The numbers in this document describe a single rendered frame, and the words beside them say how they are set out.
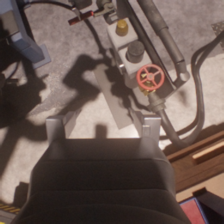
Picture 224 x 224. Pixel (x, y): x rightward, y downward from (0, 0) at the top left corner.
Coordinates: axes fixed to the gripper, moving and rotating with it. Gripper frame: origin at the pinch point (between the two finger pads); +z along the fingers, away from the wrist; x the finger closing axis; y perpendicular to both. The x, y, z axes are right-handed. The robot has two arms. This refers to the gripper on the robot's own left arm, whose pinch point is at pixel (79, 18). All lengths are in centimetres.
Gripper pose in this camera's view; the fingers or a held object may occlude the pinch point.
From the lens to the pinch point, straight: 56.6
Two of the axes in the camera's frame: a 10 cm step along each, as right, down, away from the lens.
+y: 9.1, -4.1, -0.3
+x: -4.0, -9.0, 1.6
